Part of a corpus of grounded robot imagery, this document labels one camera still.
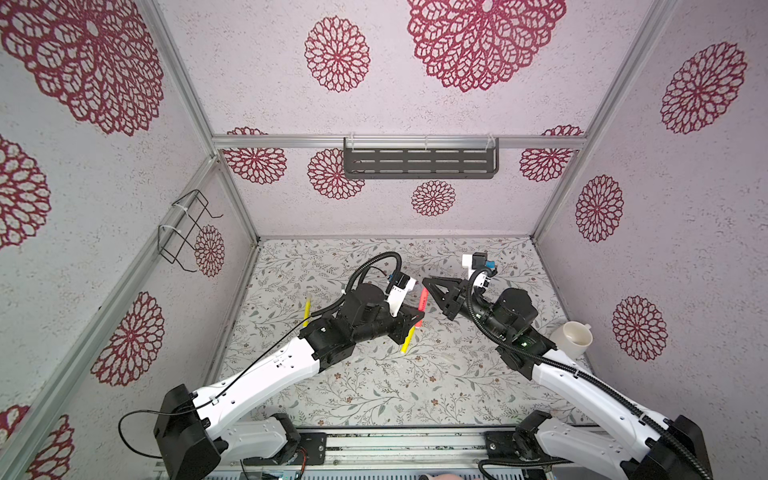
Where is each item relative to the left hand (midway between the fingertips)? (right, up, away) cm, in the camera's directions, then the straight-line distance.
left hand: (417, 314), depth 70 cm
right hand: (+1, +9, -5) cm, 10 cm away
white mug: (+48, -10, +18) cm, 52 cm away
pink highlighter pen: (+1, +3, -3) cm, 4 cm away
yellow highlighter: (0, -12, +22) cm, 25 cm away
